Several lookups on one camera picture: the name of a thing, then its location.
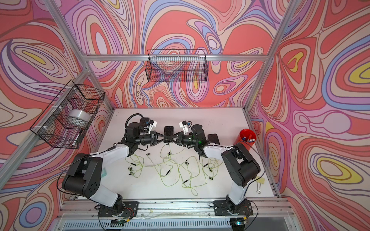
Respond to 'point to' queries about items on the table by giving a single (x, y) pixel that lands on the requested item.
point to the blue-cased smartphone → (213, 137)
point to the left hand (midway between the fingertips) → (168, 139)
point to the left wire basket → (66, 120)
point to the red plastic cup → (246, 136)
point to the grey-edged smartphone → (168, 130)
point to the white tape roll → (79, 117)
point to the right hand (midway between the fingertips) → (168, 142)
